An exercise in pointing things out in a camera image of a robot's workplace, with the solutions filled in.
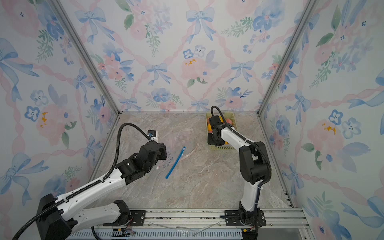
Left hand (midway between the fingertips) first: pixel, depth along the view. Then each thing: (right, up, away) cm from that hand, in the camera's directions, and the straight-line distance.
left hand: (165, 143), depth 77 cm
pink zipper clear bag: (+4, 0, +10) cm, 10 cm away
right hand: (+28, 0, +19) cm, 34 cm away
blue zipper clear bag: (+3, -15, +15) cm, 21 cm away
